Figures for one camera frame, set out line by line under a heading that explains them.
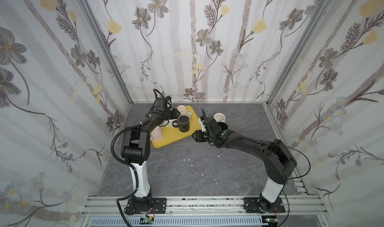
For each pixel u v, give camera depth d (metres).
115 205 0.68
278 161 0.47
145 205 0.66
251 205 0.73
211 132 0.68
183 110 1.04
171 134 1.00
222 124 0.95
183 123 0.96
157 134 0.95
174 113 0.90
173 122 1.00
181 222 0.70
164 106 0.80
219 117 1.05
